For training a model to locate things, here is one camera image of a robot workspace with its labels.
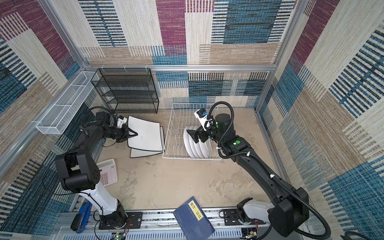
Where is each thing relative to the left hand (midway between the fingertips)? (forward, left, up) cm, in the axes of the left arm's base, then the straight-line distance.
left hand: (136, 132), depth 88 cm
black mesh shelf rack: (+37, +13, +2) cm, 39 cm away
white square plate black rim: (-7, +2, -13) cm, 15 cm away
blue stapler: (-41, +21, -14) cm, 49 cm away
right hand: (-7, -34, +13) cm, 37 cm away
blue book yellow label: (-43, -32, -15) cm, 56 cm away
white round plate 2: (-9, -36, 0) cm, 37 cm away
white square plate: (+2, -5, -8) cm, 10 cm away
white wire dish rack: (+25, -25, -14) cm, 38 cm away
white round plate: (-8, -29, 0) cm, 30 cm away
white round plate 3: (-8, -40, -5) cm, 41 cm away
